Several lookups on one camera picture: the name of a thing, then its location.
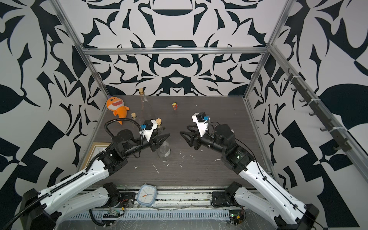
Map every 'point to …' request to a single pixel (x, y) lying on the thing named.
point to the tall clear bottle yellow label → (164, 152)
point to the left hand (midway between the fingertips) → (164, 127)
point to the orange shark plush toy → (116, 105)
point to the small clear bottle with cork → (133, 115)
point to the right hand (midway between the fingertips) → (183, 128)
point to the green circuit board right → (235, 216)
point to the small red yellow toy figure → (175, 105)
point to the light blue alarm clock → (146, 194)
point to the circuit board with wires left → (111, 214)
